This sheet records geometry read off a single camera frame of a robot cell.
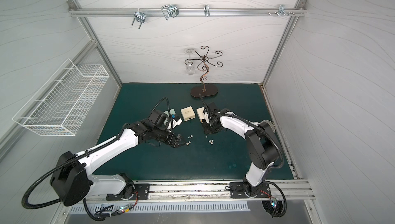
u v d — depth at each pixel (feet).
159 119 2.11
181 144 2.34
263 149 1.53
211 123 2.17
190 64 3.10
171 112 3.27
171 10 2.49
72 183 1.31
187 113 3.31
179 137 2.29
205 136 3.00
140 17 2.59
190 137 2.99
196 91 3.78
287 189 2.50
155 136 2.17
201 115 3.25
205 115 2.51
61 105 2.25
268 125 1.62
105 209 2.35
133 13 2.52
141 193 2.41
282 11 2.51
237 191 2.41
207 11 2.57
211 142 2.97
